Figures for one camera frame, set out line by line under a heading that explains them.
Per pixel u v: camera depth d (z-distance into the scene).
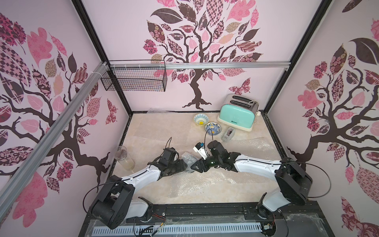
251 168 0.55
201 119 1.14
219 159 0.65
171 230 0.70
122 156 0.79
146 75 0.95
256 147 0.98
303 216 0.73
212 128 1.08
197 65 0.92
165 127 1.10
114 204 0.41
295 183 0.44
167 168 0.68
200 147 0.74
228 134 1.03
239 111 0.98
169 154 0.69
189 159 0.87
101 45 0.82
